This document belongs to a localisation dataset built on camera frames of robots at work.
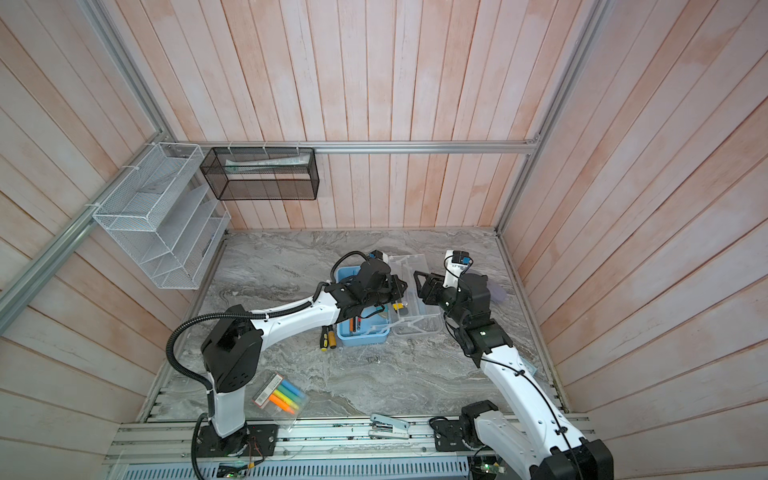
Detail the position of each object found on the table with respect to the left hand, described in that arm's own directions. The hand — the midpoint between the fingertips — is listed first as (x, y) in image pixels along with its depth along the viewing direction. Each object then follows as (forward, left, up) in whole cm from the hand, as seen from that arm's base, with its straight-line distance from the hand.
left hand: (408, 291), depth 84 cm
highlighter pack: (-25, +35, -15) cm, 45 cm away
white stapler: (-32, +6, -14) cm, 36 cm away
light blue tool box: (-3, +13, -17) cm, 22 cm away
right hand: (0, -3, +9) cm, 9 cm away
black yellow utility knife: (-2, +3, -6) cm, 7 cm away
